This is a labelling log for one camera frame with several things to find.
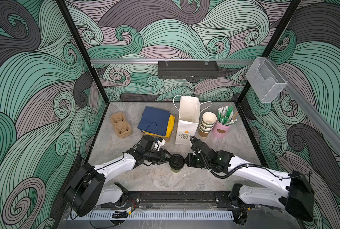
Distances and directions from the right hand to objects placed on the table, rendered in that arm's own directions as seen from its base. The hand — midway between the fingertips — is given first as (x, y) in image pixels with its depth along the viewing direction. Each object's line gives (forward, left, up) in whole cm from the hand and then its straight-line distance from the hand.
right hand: (183, 161), depth 76 cm
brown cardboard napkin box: (+18, +9, -8) cm, 22 cm away
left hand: (+1, +6, 0) cm, 6 cm away
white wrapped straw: (+29, -25, +8) cm, 39 cm away
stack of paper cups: (+21, -15, +7) cm, 27 cm away
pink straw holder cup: (+22, -26, -2) cm, 34 cm away
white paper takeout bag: (+18, -3, +14) cm, 23 cm away
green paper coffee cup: (-3, +4, -6) cm, 8 cm away
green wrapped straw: (+30, -30, +7) cm, 43 cm away
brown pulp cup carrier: (+25, +41, -6) cm, 48 cm away
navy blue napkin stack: (+33, +19, -7) cm, 39 cm away
